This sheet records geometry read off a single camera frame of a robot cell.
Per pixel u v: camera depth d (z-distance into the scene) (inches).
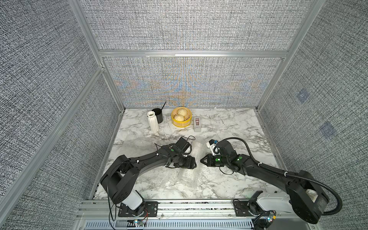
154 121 37.6
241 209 28.8
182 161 28.3
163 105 40.7
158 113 41.5
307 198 16.3
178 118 41.9
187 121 41.9
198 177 33.0
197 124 41.7
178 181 32.0
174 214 28.8
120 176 18.4
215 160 28.3
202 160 31.6
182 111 43.2
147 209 29.0
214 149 29.4
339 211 15.9
